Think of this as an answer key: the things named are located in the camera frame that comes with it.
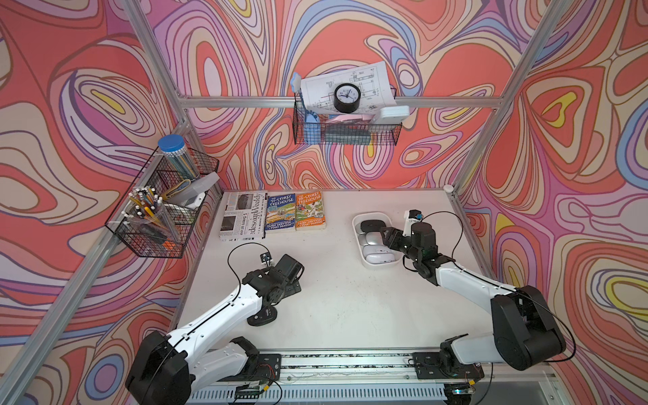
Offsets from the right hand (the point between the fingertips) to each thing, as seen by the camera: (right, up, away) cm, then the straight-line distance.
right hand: (387, 236), depth 90 cm
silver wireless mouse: (-3, -2, +10) cm, 10 cm away
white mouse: (-3, -9, +4) cm, 10 cm away
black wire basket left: (-65, +13, -16) cm, 68 cm away
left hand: (-35, -16, -7) cm, 40 cm away
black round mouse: (-43, -25, -8) cm, 50 cm away
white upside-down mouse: (-4, -6, +8) cm, 11 cm away
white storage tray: (+1, +7, +14) cm, 15 cm away
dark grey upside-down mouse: (-3, +3, +12) cm, 13 cm away
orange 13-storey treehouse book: (-29, +9, +19) cm, 36 cm away
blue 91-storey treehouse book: (-42, +9, +19) cm, 47 cm away
